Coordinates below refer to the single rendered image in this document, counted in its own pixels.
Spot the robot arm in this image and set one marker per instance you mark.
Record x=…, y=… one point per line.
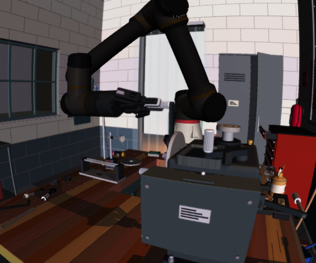
x=191, y=54

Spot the dark framed window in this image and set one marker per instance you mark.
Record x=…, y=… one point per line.
x=9, y=82

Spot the red tool chest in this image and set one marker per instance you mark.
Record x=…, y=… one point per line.
x=297, y=156

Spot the grey gear disc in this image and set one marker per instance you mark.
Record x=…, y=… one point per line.
x=130, y=162

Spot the white gear blank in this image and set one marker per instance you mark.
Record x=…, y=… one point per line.
x=165, y=104

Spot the steel ruler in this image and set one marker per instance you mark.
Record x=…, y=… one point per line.
x=18, y=218

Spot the black plate with label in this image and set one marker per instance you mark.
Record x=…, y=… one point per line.
x=277, y=198

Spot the black bar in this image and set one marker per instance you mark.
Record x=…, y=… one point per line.
x=12, y=206

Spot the yellow knob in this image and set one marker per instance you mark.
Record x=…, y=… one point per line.
x=250, y=142

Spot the grey machine housing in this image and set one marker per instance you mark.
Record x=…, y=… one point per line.
x=201, y=191

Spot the green and white box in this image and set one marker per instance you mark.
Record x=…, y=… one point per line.
x=154, y=153

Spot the dark steel gear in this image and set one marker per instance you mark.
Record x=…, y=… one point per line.
x=268, y=167
x=269, y=173

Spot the black nut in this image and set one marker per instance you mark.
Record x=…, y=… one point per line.
x=66, y=179
x=54, y=182

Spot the black lever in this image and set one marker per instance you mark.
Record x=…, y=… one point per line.
x=284, y=210

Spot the dark blank rack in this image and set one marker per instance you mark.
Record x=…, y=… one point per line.
x=119, y=172

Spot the red fire extinguisher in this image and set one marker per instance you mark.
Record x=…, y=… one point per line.
x=296, y=113

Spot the beige index plate disc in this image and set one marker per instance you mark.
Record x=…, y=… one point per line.
x=175, y=147

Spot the steel bolt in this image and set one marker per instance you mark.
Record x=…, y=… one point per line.
x=27, y=195
x=46, y=196

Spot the grey steel locker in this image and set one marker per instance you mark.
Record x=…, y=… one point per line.
x=270, y=95

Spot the grey collet spindle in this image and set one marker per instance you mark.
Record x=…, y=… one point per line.
x=228, y=135

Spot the blue bin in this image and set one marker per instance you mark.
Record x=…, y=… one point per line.
x=310, y=254

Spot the brass oil can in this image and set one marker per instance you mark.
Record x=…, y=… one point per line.
x=278, y=184

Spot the dial indicator stand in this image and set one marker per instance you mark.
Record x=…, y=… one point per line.
x=110, y=147

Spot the dark grey dividing head body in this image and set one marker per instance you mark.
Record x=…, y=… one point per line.
x=243, y=167

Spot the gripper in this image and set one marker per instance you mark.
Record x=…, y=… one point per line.
x=127, y=105

